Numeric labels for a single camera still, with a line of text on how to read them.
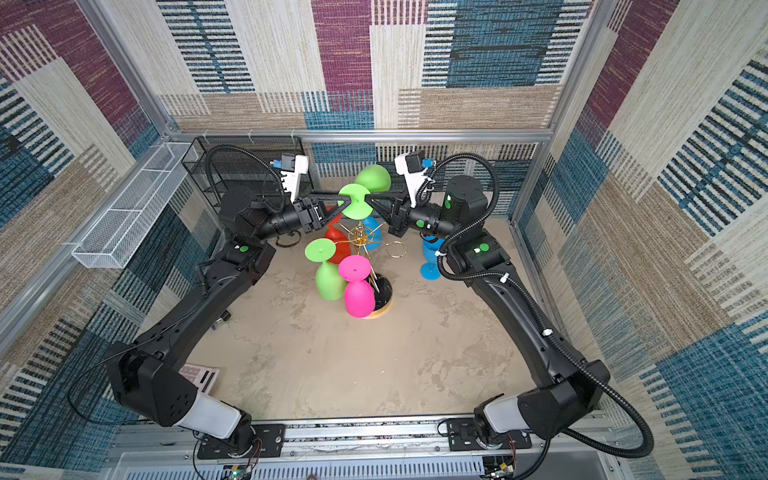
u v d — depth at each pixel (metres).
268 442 0.75
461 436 0.73
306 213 0.55
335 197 0.58
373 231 0.79
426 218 0.53
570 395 0.38
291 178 0.56
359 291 0.74
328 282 0.77
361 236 0.76
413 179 0.52
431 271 1.05
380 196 0.58
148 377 0.41
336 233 0.85
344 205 0.58
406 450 0.73
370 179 0.68
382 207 0.59
